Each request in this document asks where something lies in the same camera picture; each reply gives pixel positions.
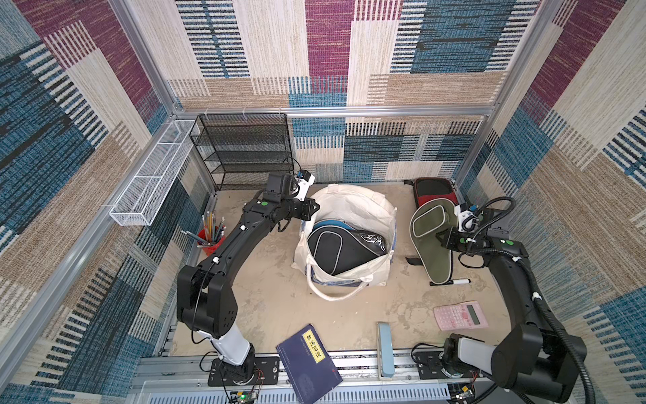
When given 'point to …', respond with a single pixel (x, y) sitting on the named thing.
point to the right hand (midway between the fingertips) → (440, 239)
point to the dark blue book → (309, 364)
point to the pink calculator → (460, 316)
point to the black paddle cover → (334, 247)
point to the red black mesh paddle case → (427, 188)
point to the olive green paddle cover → (430, 217)
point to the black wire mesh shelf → (245, 148)
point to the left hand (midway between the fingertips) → (319, 206)
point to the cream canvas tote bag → (365, 209)
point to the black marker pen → (452, 282)
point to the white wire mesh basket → (137, 204)
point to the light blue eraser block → (386, 350)
